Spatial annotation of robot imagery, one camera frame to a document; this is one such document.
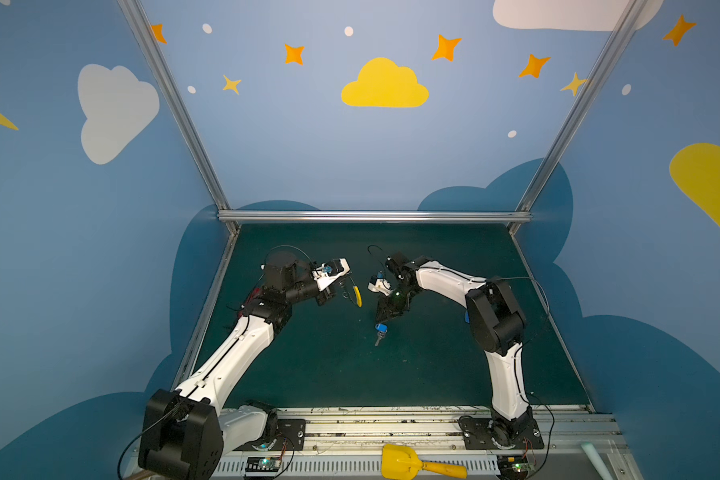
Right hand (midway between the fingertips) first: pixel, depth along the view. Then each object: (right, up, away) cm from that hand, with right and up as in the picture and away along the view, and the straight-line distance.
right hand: (380, 318), depth 92 cm
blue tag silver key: (0, -4, +1) cm, 4 cm away
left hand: (-9, +16, -16) cm, 24 cm away
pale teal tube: (+51, -29, -22) cm, 62 cm away
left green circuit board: (-29, -31, -21) cm, 48 cm away
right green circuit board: (+31, -32, -20) cm, 49 cm away
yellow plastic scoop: (+4, -29, -23) cm, 37 cm away
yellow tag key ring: (-7, +9, -13) cm, 17 cm away
